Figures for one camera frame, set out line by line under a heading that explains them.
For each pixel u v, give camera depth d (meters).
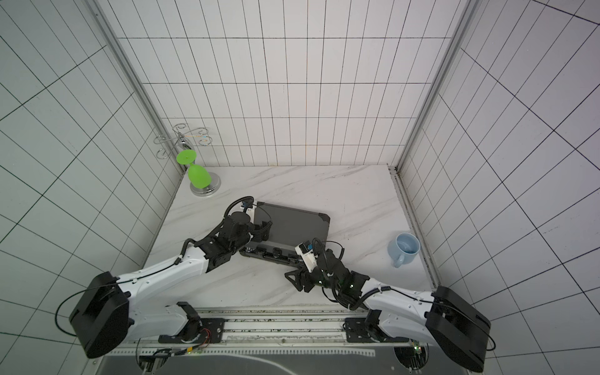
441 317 0.42
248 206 0.71
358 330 0.73
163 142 1.07
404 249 0.90
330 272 0.59
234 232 0.62
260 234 0.74
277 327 0.74
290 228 0.88
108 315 0.40
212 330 0.72
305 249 0.70
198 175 0.95
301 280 0.68
